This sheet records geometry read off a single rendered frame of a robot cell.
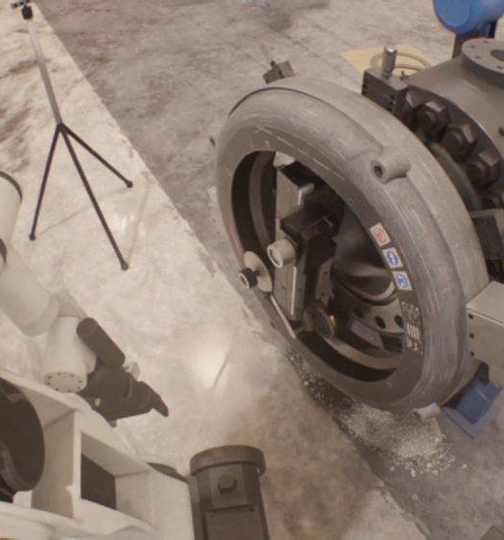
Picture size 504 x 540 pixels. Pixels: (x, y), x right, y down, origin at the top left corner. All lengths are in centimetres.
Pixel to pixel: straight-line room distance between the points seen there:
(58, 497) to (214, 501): 68
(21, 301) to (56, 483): 23
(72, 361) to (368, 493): 97
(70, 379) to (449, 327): 57
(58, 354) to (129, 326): 107
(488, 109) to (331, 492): 105
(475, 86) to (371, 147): 45
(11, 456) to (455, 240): 64
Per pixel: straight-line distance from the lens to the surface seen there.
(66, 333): 76
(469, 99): 112
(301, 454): 150
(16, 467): 53
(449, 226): 78
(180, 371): 165
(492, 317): 78
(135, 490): 74
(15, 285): 65
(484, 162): 105
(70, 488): 59
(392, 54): 83
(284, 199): 95
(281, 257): 86
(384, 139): 79
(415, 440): 155
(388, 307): 113
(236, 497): 124
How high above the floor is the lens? 140
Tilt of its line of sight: 47 degrees down
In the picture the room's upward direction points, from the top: 3 degrees counter-clockwise
